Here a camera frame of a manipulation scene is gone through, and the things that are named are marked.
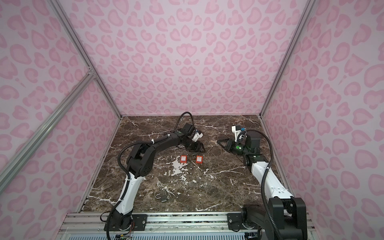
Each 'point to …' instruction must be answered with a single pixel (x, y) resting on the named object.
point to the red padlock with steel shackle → (183, 159)
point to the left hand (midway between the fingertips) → (204, 149)
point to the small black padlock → (162, 195)
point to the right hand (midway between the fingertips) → (219, 141)
